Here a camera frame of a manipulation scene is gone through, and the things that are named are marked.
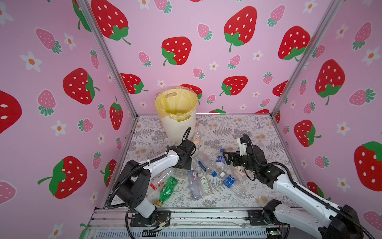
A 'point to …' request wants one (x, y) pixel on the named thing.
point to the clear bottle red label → (156, 182)
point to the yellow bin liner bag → (176, 102)
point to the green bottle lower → (166, 190)
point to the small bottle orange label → (197, 140)
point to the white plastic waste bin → (173, 130)
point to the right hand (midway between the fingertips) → (228, 152)
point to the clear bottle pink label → (194, 184)
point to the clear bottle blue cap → (206, 163)
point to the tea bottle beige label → (239, 172)
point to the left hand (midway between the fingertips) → (186, 164)
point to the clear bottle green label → (205, 182)
